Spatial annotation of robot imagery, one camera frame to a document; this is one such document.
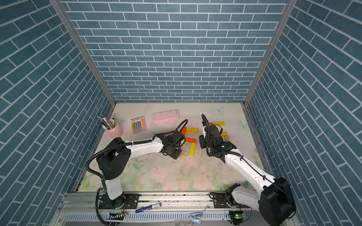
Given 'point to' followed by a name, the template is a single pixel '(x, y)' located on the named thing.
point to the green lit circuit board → (236, 216)
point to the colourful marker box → (138, 125)
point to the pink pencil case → (166, 117)
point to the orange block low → (184, 131)
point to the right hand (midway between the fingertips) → (204, 136)
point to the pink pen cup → (116, 132)
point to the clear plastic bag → (194, 217)
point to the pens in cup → (107, 124)
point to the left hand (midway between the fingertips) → (180, 155)
